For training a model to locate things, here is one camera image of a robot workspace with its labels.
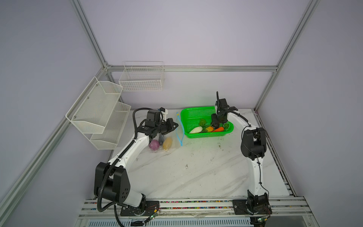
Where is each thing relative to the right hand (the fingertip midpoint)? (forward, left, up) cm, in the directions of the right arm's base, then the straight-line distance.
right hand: (215, 118), depth 104 cm
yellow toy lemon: (-20, +35, -4) cm, 40 cm away
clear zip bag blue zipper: (-10, +28, -7) cm, 31 cm away
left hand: (-19, +26, +15) cm, 35 cm away
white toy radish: (-9, +14, -3) cm, 17 cm away
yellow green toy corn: (-7, +4, -4) cm, 9 cm away
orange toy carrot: (-6, -4, -6) cm, 9 cm away
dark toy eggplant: (-15, +39, -5) cm, 43 cm away
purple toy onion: (-22, +43, -3) cm, 48 cm away
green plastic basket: (+2, +14, -7) cm, 16 cm away
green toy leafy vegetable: (+1, +9, -7) cm, 11 cm away
